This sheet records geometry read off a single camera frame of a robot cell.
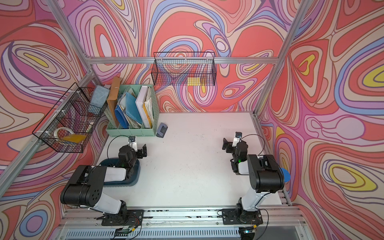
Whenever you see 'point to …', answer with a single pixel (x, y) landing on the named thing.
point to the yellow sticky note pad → (193, 81)
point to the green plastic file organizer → (113, 131)
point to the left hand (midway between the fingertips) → (138, 144)
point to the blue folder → (131, 108)
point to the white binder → (139, 102)
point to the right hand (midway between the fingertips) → (232, 141)
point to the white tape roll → (56, 130)
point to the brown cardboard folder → (112, 98)
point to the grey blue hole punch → (162, 130)
